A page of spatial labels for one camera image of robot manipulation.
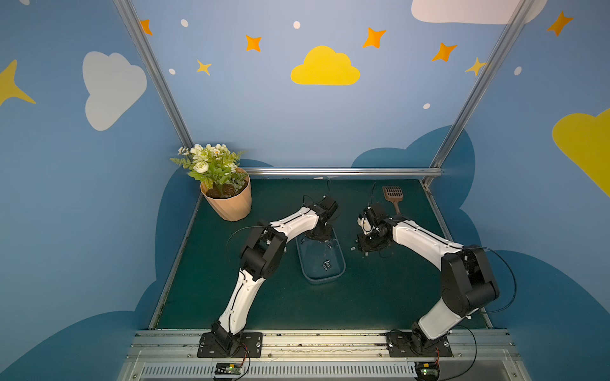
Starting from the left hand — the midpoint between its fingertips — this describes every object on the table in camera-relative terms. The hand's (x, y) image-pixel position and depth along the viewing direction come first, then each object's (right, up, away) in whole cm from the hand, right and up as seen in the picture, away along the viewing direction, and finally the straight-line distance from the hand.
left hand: (323, 234), depth 100 cm
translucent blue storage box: (-1, -10, -7) cm, 13 cm away
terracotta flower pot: (-36, +15, -9) cm, 40 cm away
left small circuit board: (-29, -38, -28) cm, 55 cm away
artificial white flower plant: (-40, +27, -16) cm, 51 cm away
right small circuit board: (+31, -39, -27) cm, 56 cm away
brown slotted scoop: (+36, +18, +15) cm, 43 cm away
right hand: (+16, -3, -7) cm, 18 cm away
